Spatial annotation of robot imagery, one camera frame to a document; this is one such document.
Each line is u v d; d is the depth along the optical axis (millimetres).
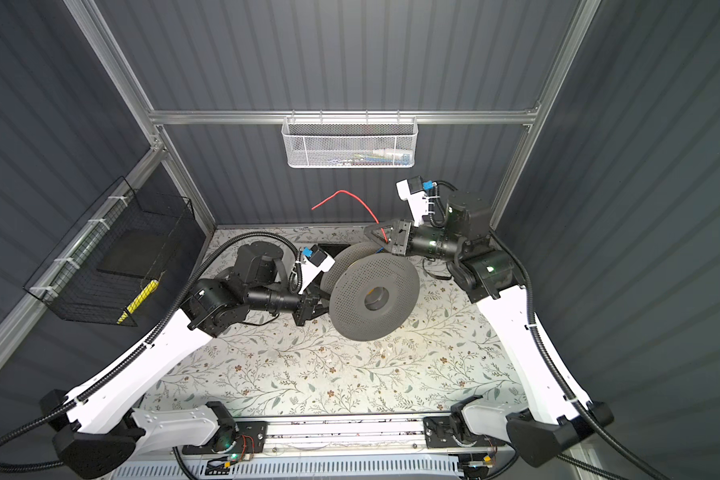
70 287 633
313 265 545
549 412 368
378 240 562
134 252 724
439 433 738
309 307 535
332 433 754
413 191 525
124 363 399
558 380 377
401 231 504
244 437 723
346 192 551
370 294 573
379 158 912
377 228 563
